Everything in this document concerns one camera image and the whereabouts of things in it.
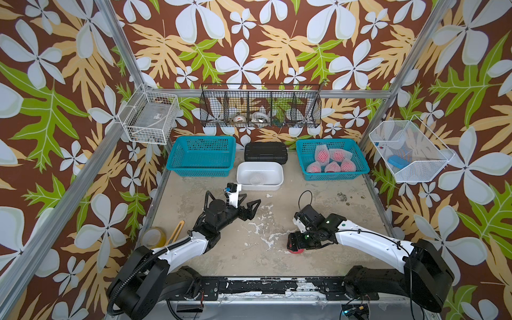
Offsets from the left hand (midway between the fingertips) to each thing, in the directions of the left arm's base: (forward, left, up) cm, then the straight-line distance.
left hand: (254, 196), depth 80 cm
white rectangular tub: (+24, -10, -16) cm, 31 cm away
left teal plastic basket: (+39, +32, -18) cm, 53 cm away
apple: (-17, -19, -15) cm, 30 cm away
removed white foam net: (+19, -1, -15) cm, 24 cm away
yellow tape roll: (-11, +45, -18) cm, 50 cm away
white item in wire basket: (+41, -3, +9) cm, 42 cm away
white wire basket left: (+31, +46, +17) cm, 58 cm away
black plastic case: (+38, -7, -13) cm, 41 cm away
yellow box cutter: (-10, +35, -17) cm, 41 cm away
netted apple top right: (+35, -48, -12) cm, 61 cm away
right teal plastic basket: (+40, -30, -12) cm, 52 cm away
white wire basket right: (+16, -66, +10) cm, 68 cm away
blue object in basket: (+11, -59, +9) cm, 61 cm away
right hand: (-16, -16, -14) cm, 26 cm away
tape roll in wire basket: (+38, +7, +10) cm, 40 cm away
